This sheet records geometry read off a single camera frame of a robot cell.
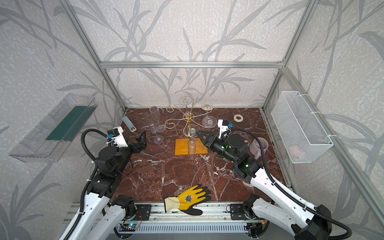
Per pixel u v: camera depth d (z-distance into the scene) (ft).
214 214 2.42
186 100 2.57
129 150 2.03
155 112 3.00
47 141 2.08
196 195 2.53
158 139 3.34
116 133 1.93
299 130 2.10
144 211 2.43
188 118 2.42
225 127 2.06
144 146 2.11
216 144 1.93
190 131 2.15
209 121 2.27
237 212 2.40
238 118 3.76
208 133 1.96
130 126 3.41
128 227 2.33
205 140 1.93
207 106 2.53
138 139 2.06
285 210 1.41
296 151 2.38
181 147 3.16
